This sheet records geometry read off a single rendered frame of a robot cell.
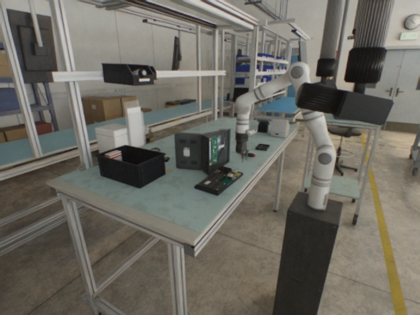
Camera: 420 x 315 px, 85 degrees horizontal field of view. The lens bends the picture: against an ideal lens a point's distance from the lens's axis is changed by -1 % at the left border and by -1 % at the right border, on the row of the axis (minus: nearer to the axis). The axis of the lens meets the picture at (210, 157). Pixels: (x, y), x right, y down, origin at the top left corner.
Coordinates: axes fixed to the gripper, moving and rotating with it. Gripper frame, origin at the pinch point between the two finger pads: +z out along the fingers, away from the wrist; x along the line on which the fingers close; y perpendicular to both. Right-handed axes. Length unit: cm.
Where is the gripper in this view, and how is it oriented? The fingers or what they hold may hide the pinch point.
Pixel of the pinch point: (244, 161)
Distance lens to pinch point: 140.1
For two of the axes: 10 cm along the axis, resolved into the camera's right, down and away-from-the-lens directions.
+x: -5.4, 3.0, -7.9
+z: 0.0, 9.4, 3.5
